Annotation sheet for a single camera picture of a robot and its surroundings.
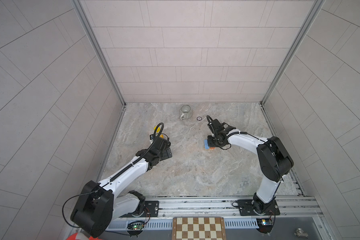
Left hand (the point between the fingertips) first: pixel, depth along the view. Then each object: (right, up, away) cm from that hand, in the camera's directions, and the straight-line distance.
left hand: (166, 150), depth 86 cm
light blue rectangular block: (+23, +4, -2) cm, 23 cm away
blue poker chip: (+21, +18, +19) cm, 34 cm away
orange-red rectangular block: (+28, 0, +5) cm, 28 cm away
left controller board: (-11, -29, -21) cm, 38 cm away
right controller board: (+48, -30, -18) cm, 60 cm away
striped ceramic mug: (+11, +23, +16) cm, 30 cm away
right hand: (+26, +3, +7) cm, 27 cm away
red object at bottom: (-33, -27, -28) cm, 51 cm away
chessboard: (+17, -29, -22) cm, 40 cm away
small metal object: (+61, -30, -22) cm, 72 cm away
